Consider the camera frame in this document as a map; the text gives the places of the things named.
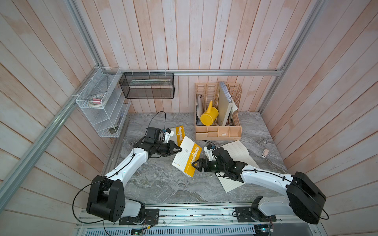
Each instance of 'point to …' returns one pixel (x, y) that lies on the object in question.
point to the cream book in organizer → (224, 105)
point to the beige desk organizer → (217, 104)
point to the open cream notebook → (239, 154)
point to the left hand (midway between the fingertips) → (181, 151)
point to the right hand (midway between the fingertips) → (196, 164)
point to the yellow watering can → (208, 118)
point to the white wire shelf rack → (108, 120)
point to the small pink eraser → (266, 151)
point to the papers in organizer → (234, 108)
